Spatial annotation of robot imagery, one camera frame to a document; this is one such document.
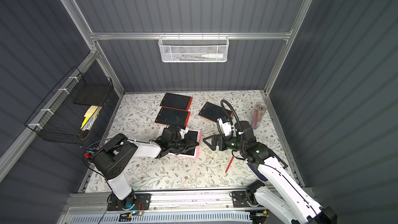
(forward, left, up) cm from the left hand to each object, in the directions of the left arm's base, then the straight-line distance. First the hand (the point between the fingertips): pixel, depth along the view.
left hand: (201, 147), depth 85 cm
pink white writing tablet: (+11, +4, -6) cm, 13 cm away
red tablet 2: (+30, -8, -7) cm, 32 cm away
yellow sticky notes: (+9, +55, +20) cm, 59 cm away
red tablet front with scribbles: (+26, +21, -6) cm, 34 cm away
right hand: (-3, -5, +15) cm, 16 cm away
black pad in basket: (+20, +58, +21) cm, 65 cm away
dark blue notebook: (-20, -18, +25) cm, 37 cm away
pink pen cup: (-5, +56, +6) cm, 57 cm away
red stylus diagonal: (-7, -15, -6) cm, 18 cm away
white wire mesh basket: (+79, +6, +15) cm, 80 cm away
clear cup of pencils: (+17, -33, +12) cm, 39 cm away
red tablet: (+40, +19, -7) cm, 45 cm away
